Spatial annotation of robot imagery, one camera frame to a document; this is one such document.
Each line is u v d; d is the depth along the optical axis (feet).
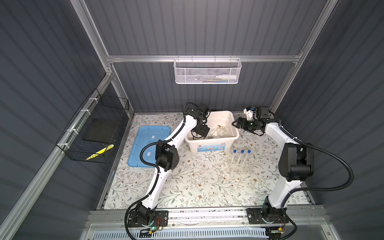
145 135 3.47
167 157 2.00
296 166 1.67
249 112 2.85
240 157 2.79
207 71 4.05
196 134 2.91
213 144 3.01
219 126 3.42
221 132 3.39
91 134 2.34
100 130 2.43
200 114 2.35
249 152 2.65
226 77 2.86
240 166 3.01
